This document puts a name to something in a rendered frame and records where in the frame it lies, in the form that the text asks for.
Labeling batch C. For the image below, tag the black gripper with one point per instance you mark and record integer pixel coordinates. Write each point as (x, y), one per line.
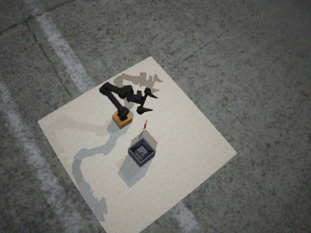
(140, 108)

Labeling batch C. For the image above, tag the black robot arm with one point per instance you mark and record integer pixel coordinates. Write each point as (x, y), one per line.
(123, 92)

